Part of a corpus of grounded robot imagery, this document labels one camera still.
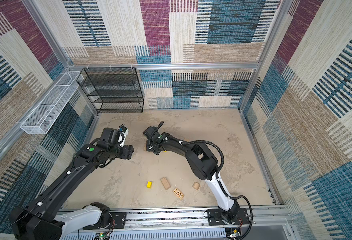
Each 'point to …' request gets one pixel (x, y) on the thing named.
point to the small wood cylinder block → (196, 185)
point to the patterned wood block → (178, 193)
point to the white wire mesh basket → (41, 119)
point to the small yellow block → (149, 184)
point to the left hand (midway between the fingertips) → (127, 146)
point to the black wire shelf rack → (113, 89)
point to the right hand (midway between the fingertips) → (152, 148)
